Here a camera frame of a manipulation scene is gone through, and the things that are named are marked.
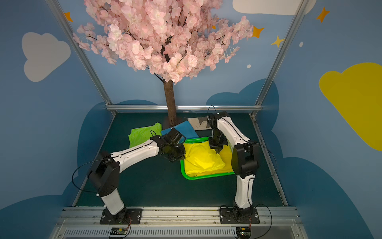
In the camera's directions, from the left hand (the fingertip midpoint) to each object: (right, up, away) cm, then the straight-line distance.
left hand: (187, 155), depth 86 cm
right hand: (+19, +3, +1) cm, 19 cm away
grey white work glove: (+9, +20, +29) cm, 36 cm away
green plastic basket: (-2, -8, -4) cm, 9 cm away
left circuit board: (-33, -35, -14) cm, 50 cm away
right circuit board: (+29, -36, -13) cm, 48 cm away
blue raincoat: (-2, +15, +25) cm, 30 cm away
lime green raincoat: (-36, +10, +18) cm, 42 cm away
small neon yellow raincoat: (+8, -2, -2) cm, 8 cm away
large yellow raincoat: (+8, -2, -2) cm, 9 cm away
